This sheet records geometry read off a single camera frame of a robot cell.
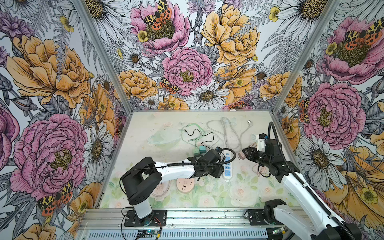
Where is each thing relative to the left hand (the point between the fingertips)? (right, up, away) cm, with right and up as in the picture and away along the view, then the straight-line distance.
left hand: (217, 172), depth 85 cm
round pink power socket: (-18, -6, -2) cm, 19 cm away
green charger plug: (-12, +9, +13) cm, 19 cm away
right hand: (+14, +10, -4) cm, 18 cm away
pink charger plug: (+12, +10, -4) cm, 16 cm away
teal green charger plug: (-8, +11, +12) cm, 18 cm away
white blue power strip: (+6, 0, +4) cm, 8 cm away
